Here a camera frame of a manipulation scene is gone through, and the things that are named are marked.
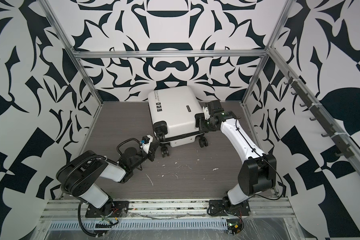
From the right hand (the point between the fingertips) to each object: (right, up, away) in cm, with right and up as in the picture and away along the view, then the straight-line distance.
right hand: (203, 124), depth 84 cm
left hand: (-24, -9, +1) cm, 26 cm away
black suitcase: (-17, +8, +3) cm, 19 cm away
